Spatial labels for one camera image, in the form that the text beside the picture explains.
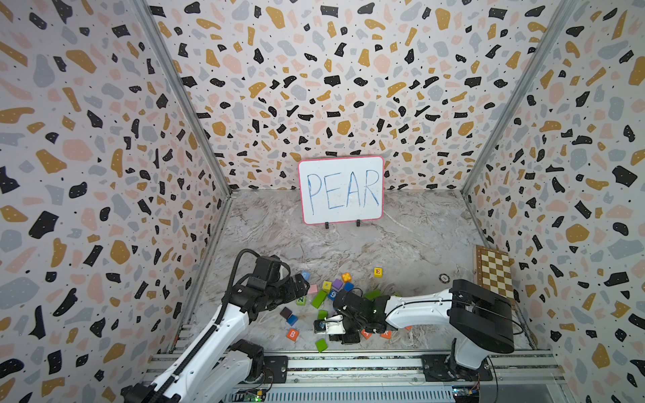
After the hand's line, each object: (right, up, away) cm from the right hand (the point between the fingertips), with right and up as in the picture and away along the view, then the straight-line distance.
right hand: (331, 332), depth 81 cm
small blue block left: (-13, +3, +3) cm, 14 cm away
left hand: (-9, +14, -1) cm, 17 cm away
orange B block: (-12, 0, -1) cm, 12 cm away
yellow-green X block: (-2, +13, +7) cm, 15 cm away
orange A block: (+11, 0, -1) cm, 11 cm away
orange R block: (+18, 0, -1) cm, 18 cm away
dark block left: (-16, +5, +4) cm, 17 cm away
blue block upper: (+6, +12, +11) cm, 17 cm away
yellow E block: (+17, +16, +13) cm, 27 cm away
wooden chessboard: (+60, +17, +12) cm, 63 cm away
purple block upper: (+2, +13, +11) cm, 17 cm away
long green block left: (-5, +8, +7) cm, 12 cm away
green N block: (-11, +8, +5) cm, 14 cm away
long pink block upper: (-7, +11, +9) cm, 16 cm away
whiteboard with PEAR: (+3, +48, +22) cm, 53 cm away
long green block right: (+15, +9, +9) cm, 19 cm away
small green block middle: (-3, +5, +3) cm, 6 cm away
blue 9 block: (0, +9, +8) cm, 12 cm away
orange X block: (+5, +15, +11) cm, 19 cm away
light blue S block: (-10, +16, +12) cm, 22 cm away
